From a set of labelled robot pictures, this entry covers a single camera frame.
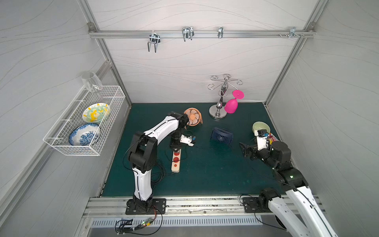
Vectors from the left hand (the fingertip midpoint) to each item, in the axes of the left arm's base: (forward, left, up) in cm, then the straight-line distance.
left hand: (175, 145), depth 89 cm
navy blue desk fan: (+5, -29, +4) cm, 29 cm away
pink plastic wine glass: (+26, -36, +9) cm, 46 cm away
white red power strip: (-7, -1, -5) cm, 9 cm away
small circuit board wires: (-40, +10, -6) cm, 41 cm away
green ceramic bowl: (+18, -58, -3) cm, 61 cm away
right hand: (-4, -40, +14) cm, 43 cm away
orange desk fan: (+22, -12, +2) cm, 25 cm away
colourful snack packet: (+7, -62, -1) cm, 62 cm away
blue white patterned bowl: (-10, +37, +26) cm, 46 cm away
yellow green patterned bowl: (+2, +36, +27) cm, 45 cm away
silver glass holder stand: (+34, -30, -5) cm, 45 cm away
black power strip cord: (-15, +9, -6) cm, 18 cm away
